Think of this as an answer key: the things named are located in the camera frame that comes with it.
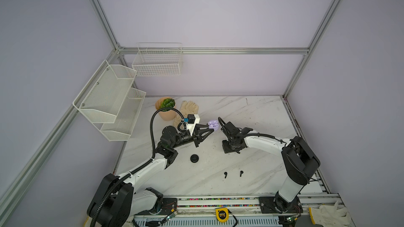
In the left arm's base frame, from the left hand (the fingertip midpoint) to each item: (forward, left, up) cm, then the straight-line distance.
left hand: (211, 128), depth 71 cm
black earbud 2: (-11, -17, -26) cm, 33 cm away
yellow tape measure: (-30, -5, -25) cm, 39 cm away
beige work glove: (+35, +16, -26) cm, 47 cm away
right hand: (+2, -9, -24) cm, 25 cm away
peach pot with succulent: (+30, +29, -15) cm, 44 cm away
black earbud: (-12, -8, -27) cm, 30 cm away
